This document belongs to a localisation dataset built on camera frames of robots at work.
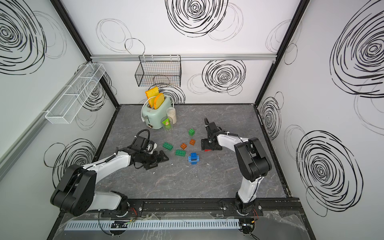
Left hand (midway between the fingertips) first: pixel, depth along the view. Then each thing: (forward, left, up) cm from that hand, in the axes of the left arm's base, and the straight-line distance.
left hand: (163, 161), depth 86 cm
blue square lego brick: (+1, -18, +6) cm, 19 cm away
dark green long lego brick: (+12, -1, -3) cm, 12 cm away
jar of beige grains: (+33, -1, +7) cm, 33 cm away
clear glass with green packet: (+27, +1, +2) cm, 27 cm away
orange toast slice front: (+33, +6, +18) cm, 38 cm away
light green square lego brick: (+21, -16, 0) cm, 27 cm away
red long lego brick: (+9, -26, -2) cm, 28 cm away
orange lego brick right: (+15, -16, -2) cm, 22 cm away
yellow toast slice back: (+40, +12, +18) cm, 45 cm away
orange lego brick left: (+12, -11, -2) cm, 16 cm away
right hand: (+12, -27, -2) cm, 30 cm away
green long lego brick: (+7, -10, -3) cm, 13 cm away
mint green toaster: (+30, +9, +12) cm, 33 cm away
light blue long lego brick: (+1, -18, -2) cm, 18 cm away
